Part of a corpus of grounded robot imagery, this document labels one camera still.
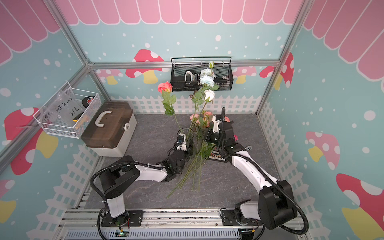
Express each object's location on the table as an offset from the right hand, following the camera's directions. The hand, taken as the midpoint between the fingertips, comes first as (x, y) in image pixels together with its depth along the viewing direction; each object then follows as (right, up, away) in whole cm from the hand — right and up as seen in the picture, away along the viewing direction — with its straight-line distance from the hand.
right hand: (201, 130), depth 81 cm
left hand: (-7, -6, +6) cm, 11 cm away
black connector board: (+10, -17, +14) cm, 24 cm away
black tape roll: (-62, +16, -1) cm, 64 cm away
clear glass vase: (-7, -2, +4) cm, 8 cm away
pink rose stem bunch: (+2, -10, +14) cm, 18 cm away
